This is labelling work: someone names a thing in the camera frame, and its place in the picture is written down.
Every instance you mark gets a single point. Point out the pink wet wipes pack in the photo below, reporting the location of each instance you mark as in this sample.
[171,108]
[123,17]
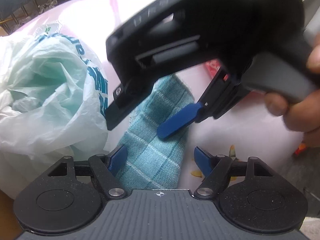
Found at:
[212,67]

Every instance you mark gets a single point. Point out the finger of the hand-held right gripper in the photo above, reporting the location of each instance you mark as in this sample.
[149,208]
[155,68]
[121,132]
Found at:
[125,105]
[175,122]

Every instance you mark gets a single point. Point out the teal checked cloth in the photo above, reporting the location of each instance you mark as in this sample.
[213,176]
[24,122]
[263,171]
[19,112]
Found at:
[150,155]

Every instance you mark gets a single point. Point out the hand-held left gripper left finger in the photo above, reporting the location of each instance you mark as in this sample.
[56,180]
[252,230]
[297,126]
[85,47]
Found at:
[118,158]

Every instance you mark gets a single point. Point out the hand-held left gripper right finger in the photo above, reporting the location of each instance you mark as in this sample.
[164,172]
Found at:
[202,162]

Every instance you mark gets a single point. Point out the brown cardboard box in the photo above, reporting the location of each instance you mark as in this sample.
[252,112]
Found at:
[7,217]

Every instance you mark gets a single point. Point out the white plastic bag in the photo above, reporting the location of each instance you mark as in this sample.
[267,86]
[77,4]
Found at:
[50,92]

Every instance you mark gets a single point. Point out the person's right hand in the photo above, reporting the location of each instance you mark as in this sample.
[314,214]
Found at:
[305,115]

